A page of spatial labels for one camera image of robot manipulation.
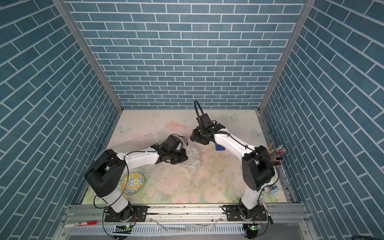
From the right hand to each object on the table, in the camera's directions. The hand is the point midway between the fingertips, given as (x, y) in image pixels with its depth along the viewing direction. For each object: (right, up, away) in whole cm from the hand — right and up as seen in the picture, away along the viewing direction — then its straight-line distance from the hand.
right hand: (193, 139), depth 88 cm
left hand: (-1, -12, 0) cm, 12 cm away
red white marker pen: (-53, -38, -18) cm, 68 cm away
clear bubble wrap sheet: (-25, -22, -1) cm, 34 cm away
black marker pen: (+39, -36, -10) cm, 54 cm away
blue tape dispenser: (+16, -6, +6) cm, 18 cm away
